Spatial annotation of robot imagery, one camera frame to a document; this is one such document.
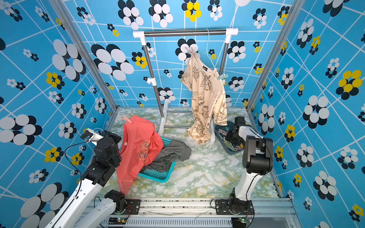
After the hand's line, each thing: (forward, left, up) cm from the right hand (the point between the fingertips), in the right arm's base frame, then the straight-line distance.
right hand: (232, 139), depth 99 cm
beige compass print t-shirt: (+7, +19, +33) cm, 38 cm away
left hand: (-13, +70, +30) cm, 77 cm away
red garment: (-12, +58, +12) cm, 61 cm away
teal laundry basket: (-25, +49, -1) cm, 55 cm away
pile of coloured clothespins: (+4, +6, -1) cm, 7 cm away
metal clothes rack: (+22, +51, +8) cm, 56 cm away
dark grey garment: (-17, +47, 0) cm, 51 cm away
